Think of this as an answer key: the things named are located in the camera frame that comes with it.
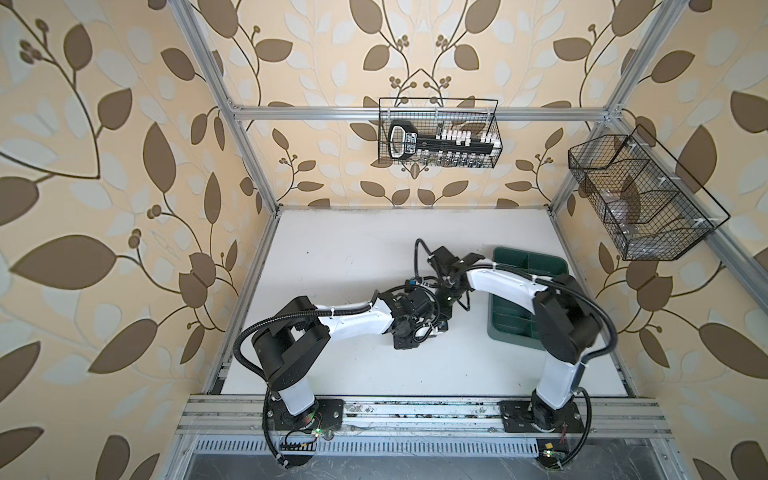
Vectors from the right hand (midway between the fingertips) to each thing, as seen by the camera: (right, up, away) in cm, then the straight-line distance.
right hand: (429, 316), depth 88 cm
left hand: (-5, -4, -1) cm, 6 cm away
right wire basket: (+53, +31, -15) cm, 63 cm away
